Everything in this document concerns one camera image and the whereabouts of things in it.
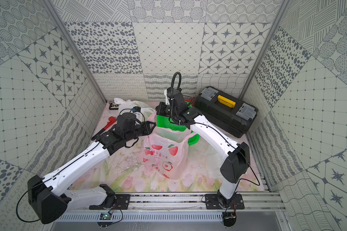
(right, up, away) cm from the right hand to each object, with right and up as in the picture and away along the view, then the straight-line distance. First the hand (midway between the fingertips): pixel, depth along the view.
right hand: (156, 109), depth 76 cm
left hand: (+2, -8, -3) cm, 9 cm away
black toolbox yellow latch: (+44, -2, +17) cm, 47 cm away
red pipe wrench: (-39, -7, +32) cm, 51 cm away
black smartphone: (-42, +4, +39) cm, 58 cm away
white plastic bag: (-20, +3, +16) cm, 26 cm away
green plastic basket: (0, -9, +35) cm, 36 cm away
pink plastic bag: (+6, -20, -4) cm, 22 cm away
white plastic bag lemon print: (+31, -26, -1) cm, 40 cm away
